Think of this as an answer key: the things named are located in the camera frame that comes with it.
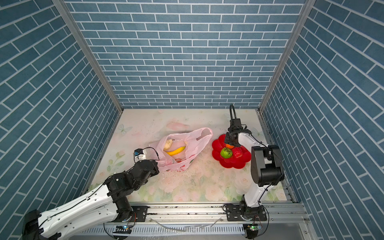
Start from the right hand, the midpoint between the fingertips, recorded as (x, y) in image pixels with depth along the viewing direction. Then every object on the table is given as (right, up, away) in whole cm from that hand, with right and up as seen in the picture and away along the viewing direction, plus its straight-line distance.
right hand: (228, 138), depth 98 cm
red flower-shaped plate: (-6, -4, +1) cm, 8 cm away
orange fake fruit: (0, -4, -4) cm, 6 cm away
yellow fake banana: (-34, -8, -3) cm, 35 cm away
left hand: (-40, -11, -19) cm, 46 cm away
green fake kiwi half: (-3, -8, -9) cm, 12 cm away
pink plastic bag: (-21, 0, -13) cm, 25 cm away
